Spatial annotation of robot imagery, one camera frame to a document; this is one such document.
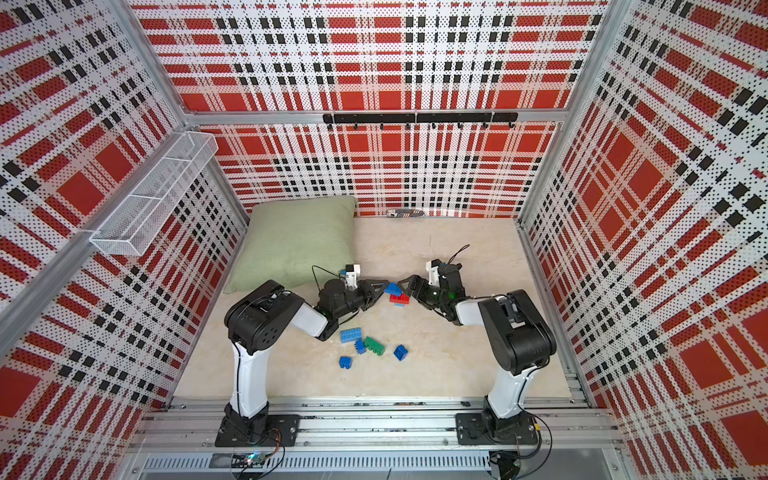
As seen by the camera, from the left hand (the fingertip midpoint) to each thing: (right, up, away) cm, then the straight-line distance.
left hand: (394, 283), depth 93 cm
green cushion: (-32, +13, +4) cm, 34 cm away
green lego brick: (-6, -18, -7) cm, 20 cm away
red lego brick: (+3, -5, +1) cm, 6 cm away
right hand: (+4, -1, +1) cm, 5 cm away
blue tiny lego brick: (-10, -18, -7) cm, 22 cm away
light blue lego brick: (-13, -15, -4) cm, 20 cm away
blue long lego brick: (0, -2, -1) cm, 2 cm away
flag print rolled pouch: (+3, +26, +29) cm, 39 cm away
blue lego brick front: (-14, -22, -9) cm, 27 cm away
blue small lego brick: (+2, -19, -9) cm, 21 cm away
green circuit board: (-34, -39, -23) cm, 57 cm away
